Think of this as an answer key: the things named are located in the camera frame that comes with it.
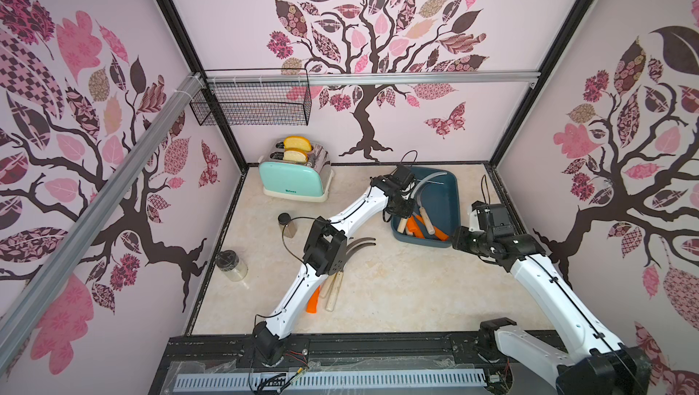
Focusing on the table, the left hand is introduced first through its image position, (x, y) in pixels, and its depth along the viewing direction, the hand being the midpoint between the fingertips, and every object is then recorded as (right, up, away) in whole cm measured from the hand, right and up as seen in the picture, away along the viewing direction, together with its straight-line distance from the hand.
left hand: (404, 215), depth 95 cm
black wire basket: (-64, +48, +26) cm, 84 cm away
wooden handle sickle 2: (-25, -20, -10) cm, 34 cm away
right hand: (+12, -5, -15) cm, 20 cm away
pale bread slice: (-40, +21, +2) cm, 45 cm away
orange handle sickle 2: (+4, -4, +1) cm, 6 cm away
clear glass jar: (-55, -13, -16) cm, 59 cm away
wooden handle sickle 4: (+8, -2, +2) cm, 8 cm away
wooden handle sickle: (0, -2, -2) cm, 3 cm away
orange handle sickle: (-31, -26, -14) cm, 43 cm away
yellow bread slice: (-40, +27, +5) cm, 49 cm away
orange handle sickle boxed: (+13, -8, -2) cm, 16 cm away
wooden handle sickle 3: (-24, -23, -12) cm, 35 cm away
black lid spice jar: (-42, -3, -4) cm, 42 cm away
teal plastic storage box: (+17, +6, +12) cm, 22 cm away
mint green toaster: (-35, +12, +3) cm, 38 cm away
